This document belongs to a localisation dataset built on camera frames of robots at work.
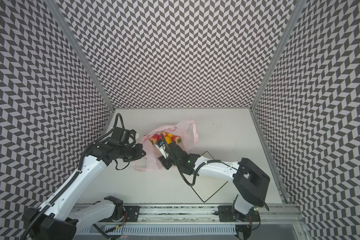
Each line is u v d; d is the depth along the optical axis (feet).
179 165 1.99
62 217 1.28
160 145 2.23
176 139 3.10
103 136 1.82
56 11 2.38
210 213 2.50
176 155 1.93
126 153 1.99
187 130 2.91
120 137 1.87
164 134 3.25
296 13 2.27
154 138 3.16
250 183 1.41
